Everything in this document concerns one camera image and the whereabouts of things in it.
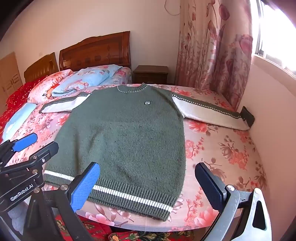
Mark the small wooden headboard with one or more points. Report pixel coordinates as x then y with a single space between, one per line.
41 67

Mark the person's red floral jacket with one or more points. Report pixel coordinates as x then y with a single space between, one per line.
92 231

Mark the large carved wooden headboard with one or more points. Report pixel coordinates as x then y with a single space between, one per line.
97 51

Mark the pink floral curtain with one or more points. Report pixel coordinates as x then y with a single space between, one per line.
208 46

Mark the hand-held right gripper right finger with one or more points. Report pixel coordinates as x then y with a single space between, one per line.
209 185

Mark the light blue floral pillow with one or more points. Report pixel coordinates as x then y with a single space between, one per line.
92 74

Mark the pink floral quilt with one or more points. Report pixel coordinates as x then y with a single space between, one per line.
46 85

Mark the green knit sweater white sleeves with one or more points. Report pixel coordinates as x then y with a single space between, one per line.
124 134

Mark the bed with pink floral sheet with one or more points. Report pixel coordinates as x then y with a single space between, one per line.
215 148

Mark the red blanket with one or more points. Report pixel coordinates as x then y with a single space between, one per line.
13 99

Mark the beige wardrobe door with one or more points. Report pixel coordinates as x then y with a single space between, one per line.
9 74

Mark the dark wooden nightstand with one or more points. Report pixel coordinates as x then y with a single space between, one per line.
150 74

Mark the window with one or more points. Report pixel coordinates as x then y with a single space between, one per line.
277 34

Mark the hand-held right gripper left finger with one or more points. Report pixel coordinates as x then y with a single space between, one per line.
83 188

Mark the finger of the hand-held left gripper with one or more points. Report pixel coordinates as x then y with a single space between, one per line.
49 148
24 141

